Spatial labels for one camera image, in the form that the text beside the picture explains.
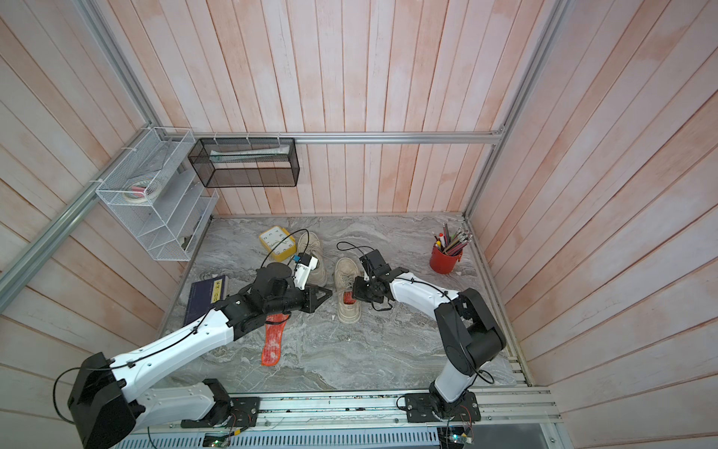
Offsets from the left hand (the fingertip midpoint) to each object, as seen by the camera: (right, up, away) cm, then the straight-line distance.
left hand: (330, 298), depth 74 cm
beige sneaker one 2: (+5, -5, +11) cm, 13 cm away
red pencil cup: (+38, +8, +24) cm, 46 cm away
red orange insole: (+5, -3, +16) cm, 17 cm away
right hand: (+7, -1, +18) cm, 19 cm away
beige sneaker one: (-11, +15, +30) cm, 35 cm away
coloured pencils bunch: (+41, +14, +20) cm, 47 cm away
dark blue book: (-46, -3, +22) cm, 51 cm away
